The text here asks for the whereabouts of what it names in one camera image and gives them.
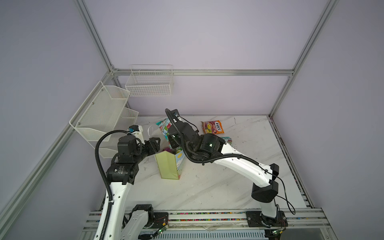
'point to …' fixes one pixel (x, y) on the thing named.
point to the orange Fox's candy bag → (213, 127)
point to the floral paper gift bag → (170, 164)
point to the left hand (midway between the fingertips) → (154, 142)
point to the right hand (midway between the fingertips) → (171, 129)
